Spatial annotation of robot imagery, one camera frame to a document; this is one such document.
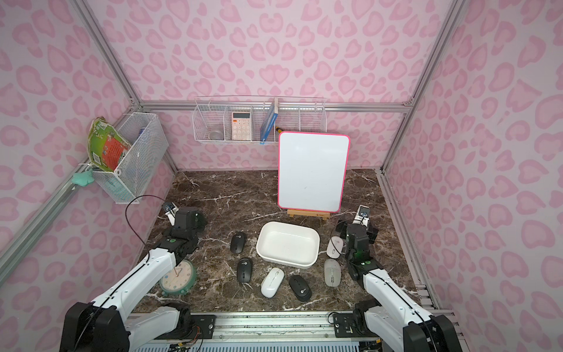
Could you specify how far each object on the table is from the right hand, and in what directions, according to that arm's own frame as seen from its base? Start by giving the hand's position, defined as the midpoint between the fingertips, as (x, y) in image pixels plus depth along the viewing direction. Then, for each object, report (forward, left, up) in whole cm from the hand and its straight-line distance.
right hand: (355, 216), depth 84 cm
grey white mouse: (-18, +9, -12) cm, 23 cm away
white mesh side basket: (0, +78, +19) cm, 80 cm away
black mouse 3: (-23, +21, -12) cm, 34 cm away
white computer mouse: (-22, +31, -11) cm, 40 cm away
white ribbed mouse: (-8, +7, -11) cm, 15 cm away
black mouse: (-5, +47, -13) cm, 49 cm away
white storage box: (-5, +26, -15) cm, 30 cm away
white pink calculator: (+35, +46, +17) cm, 60 cm away
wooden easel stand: (+9, +21, -12) cm, 26 cm away
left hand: (-2, +65, +1) cm, 65 cm away
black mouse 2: (-17, +42, -12) cm, 47 cm away
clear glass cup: (+33, +58, +13) cm, 68 cm away
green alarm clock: (-22, +65, -10) cm, 69 cm away
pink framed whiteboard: (+17, +16, +8) cm, 24 cm away
